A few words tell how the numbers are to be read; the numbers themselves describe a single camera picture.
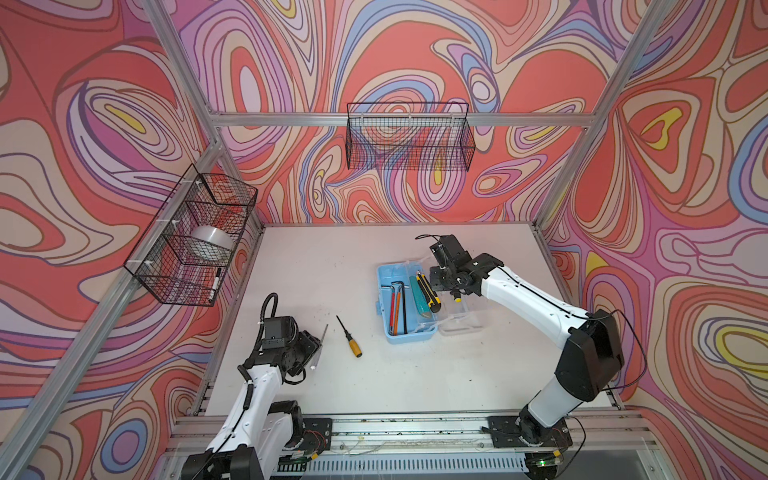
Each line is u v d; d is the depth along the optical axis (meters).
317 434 0.73
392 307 0.96
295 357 0.71
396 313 0.96
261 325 0.67
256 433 0.44
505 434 0.73
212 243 0.70
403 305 0.96
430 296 0.89
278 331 0.66
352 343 0.88
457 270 0.62
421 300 0.89
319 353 0.86
